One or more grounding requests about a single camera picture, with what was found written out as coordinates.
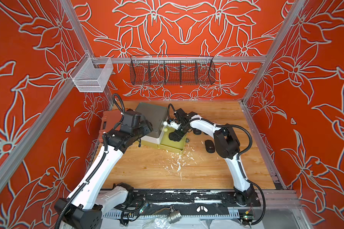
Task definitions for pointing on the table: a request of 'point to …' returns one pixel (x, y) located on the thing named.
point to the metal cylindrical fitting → (174, 216)
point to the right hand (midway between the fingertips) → (177, 132)
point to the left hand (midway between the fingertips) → (148, 124)
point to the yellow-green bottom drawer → (166, 143)
